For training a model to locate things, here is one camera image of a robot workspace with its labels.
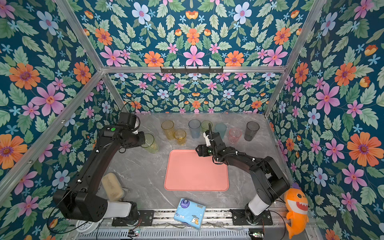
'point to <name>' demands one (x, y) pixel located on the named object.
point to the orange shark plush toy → (296, 203)
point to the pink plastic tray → (184, 170)
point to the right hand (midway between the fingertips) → (200, 147)
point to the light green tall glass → (150, 144)
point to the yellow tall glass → (168, 125)
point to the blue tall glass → (194, 124)
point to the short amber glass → (180, 135)
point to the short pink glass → (234, 135)
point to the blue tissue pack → (190, 213)
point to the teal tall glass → (221, 128)
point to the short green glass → (205, 126)
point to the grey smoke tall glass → (252, 128)
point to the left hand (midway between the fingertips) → (143, 137)
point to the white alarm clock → (88, 227)
